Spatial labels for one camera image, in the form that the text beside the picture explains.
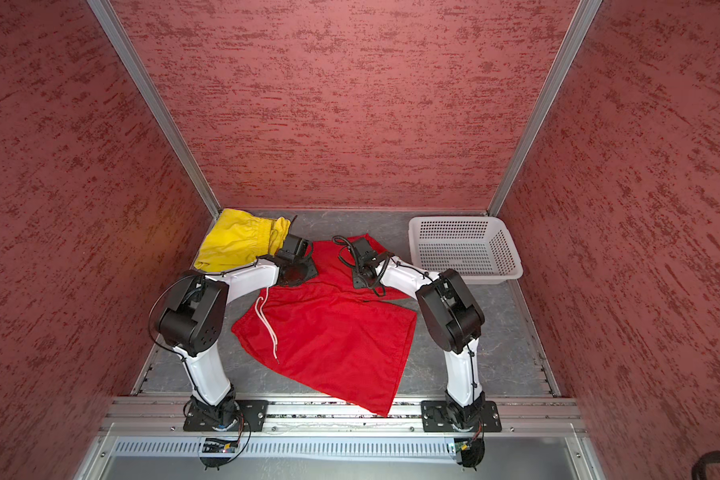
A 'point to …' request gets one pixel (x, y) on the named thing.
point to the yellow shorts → (238, 237)
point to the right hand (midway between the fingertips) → (363, 283)
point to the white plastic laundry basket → (480, 248)
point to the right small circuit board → (472, 451)
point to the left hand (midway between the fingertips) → (313, 274)
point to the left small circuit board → (215, 445)
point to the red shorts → (328, 330)
